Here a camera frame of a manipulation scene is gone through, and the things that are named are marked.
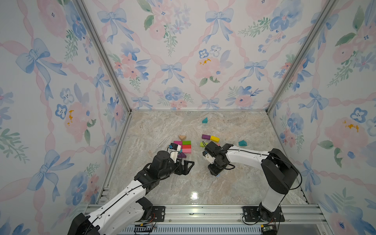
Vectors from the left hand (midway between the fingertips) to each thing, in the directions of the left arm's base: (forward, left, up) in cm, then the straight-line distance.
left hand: (188, 161), depth 77 cm
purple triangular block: (+10, +5, -13) cm, 17 cm away
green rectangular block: (+21, +2, -14) cm, 25 cm away
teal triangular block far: (+40, -12, -14) cm, 44 cm away
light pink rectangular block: (+14, +2, -14) cm, 20 cm away
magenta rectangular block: (+21, +8, -14) cm, 26 cm away
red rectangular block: (+17, +2, -14) cm, 22 cm away
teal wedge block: (+20, -36, -14) cm, 44 cm away
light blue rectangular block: (-4, -16, -8) cm, 19 cm away
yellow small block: (+24, -18, -15) cm, 34 cm away
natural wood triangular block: (+23, +5, -12) cm, 27 cm away
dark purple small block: (+26, -12, -14) cm, 32 cm away
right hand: (+1, -16, -15) cm, 22 cm away
